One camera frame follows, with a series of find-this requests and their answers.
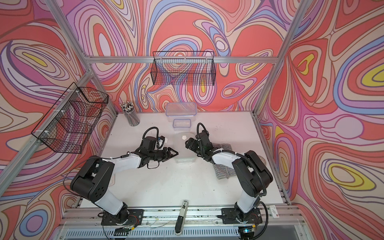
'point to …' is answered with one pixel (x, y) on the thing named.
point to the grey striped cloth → (223, 172)
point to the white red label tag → (274, 211)
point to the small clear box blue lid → (182, 124)
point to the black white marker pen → (181, 219)
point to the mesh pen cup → (130, 113)
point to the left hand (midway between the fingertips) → (178, 155)
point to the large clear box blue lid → (181, 110)
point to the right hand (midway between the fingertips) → (190, 148)
